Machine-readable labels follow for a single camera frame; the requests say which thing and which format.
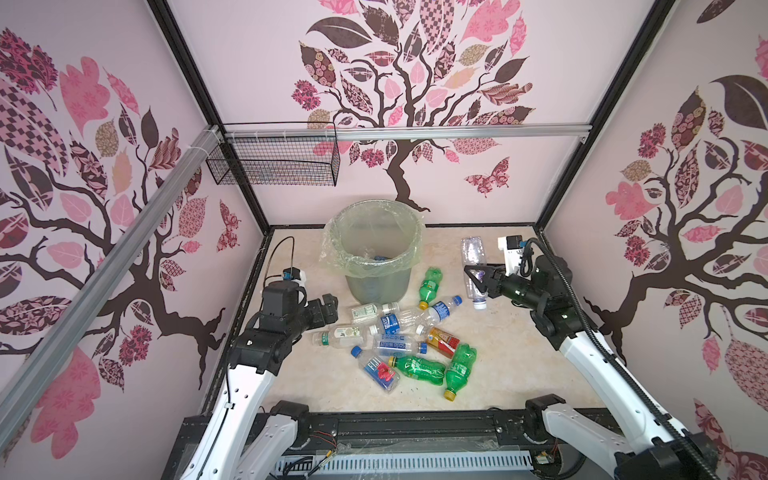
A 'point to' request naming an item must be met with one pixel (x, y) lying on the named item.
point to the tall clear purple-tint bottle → (474, 254)
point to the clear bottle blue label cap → (442, 309)
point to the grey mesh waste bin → (388, 289)
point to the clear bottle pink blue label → (377, 371)
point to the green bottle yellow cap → (462, 359)
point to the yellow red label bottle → (439, 340)
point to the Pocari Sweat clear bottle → (390, 322)
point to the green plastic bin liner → (372, 237)
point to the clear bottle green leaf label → (350, 337)
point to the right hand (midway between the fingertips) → (473, 264)
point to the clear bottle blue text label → (398, 345)
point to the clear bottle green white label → (366, 314)
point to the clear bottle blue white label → (381, 258)
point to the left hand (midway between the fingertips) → (322, 308)
